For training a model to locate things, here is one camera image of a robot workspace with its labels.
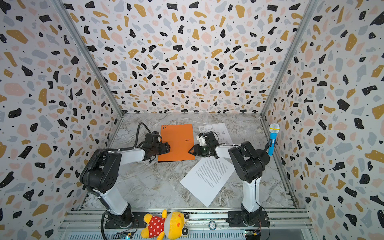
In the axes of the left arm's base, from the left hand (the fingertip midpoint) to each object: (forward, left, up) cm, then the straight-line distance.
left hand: (166, 145), depth 98 cm
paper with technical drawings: (+17, -38, -6) cm, 42 cm away
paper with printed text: (-19, -25, -5) cm, 32 cm away
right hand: (-4, -15, +1) cm, 15 cm away
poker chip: (-44, -28, -4) cm, 52 cm away
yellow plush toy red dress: (-45, -8, +4) cm, 46 cm away
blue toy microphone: (-5, -61, +22) cm, 65 cm away
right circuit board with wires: (-48, -47, -5) cm, 67 cm away
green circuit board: (-47, +15, -4) cm, 50 cm away
